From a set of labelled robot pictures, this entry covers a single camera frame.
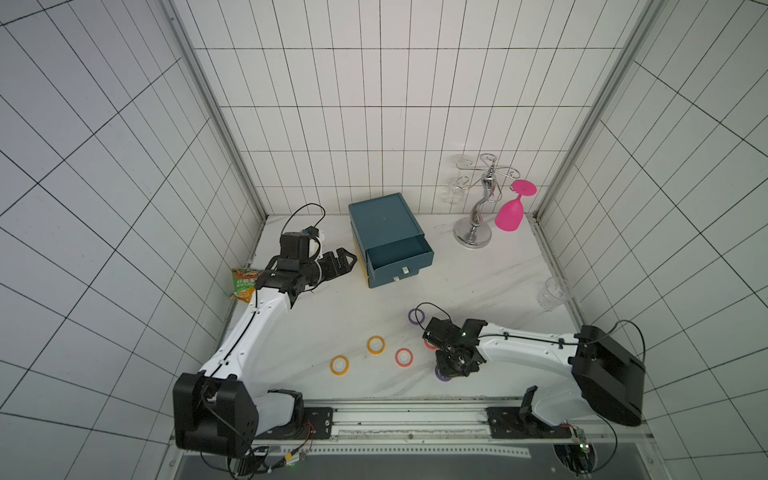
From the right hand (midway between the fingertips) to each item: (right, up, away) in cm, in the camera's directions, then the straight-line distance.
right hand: (439, 375), depth 82 cm
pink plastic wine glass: (+26, +47, +14) cm, 55 cm away
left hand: (-27, +30, -1) cm, 41 cm away
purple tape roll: (-6, +13, +8) cm, 16 cm away
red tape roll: (-4, +13, -13) cm, 19 cm away
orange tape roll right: (-18, +7, +4) cm, 20 cm away
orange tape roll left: (-28, +2, +1) cm, 28 cm away
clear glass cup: (+39, +20, +13) cm, 46 cm away
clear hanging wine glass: (+11, +58, +28) cm, 65 cm away
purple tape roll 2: (0, +1, -2) cm, 3 cm away
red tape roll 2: (-12, +4, +1) cm, 13 cm away
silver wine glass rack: (+19, +41, +31) cm, 55 cm away
